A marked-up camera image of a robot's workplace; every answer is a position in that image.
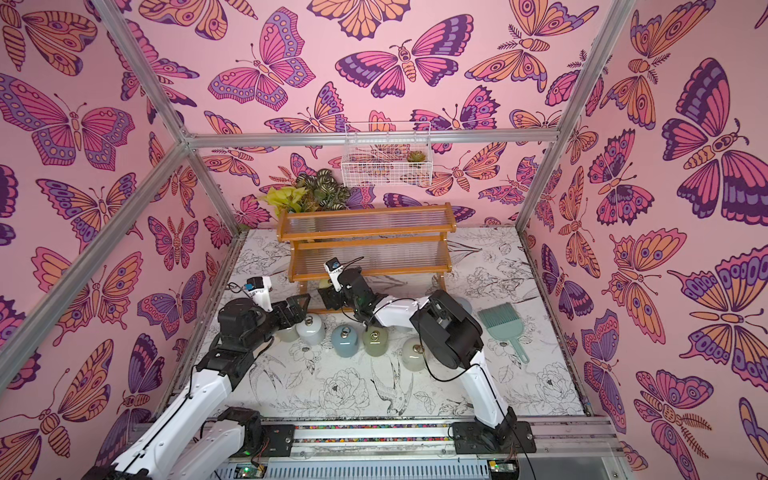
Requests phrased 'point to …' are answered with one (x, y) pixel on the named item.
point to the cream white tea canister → (289, 335)
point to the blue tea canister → (345, 339)
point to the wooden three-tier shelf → (399, 239)
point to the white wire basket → (387, 154)
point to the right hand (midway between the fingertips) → (331, 279)
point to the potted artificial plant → (315, 191)
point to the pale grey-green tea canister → (413, 354)
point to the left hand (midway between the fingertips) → (301, 296)
